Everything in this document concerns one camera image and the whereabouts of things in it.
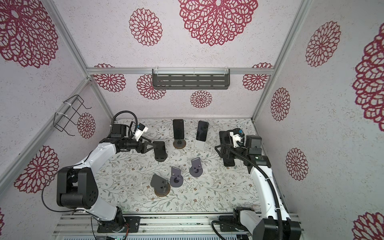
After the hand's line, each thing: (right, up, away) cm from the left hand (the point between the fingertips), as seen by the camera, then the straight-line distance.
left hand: (151, 145), depth 86 cm
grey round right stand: (+26, -15, +2) cm, 30 cm away
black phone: (+46, -11, +5) cm, 47 cm away
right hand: (+40, +1, -8) cm, 41 cm away
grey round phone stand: (+14, -20, 0) cm, 24 cm away
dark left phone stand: (+3, -9, +10) cm, 14 cm away
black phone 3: (+30, +9, +10) cm, 33 cm away
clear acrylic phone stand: (+29, -1, +18) cm, 34 cm away
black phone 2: (+14, +10, +13) cm, 22 cm away
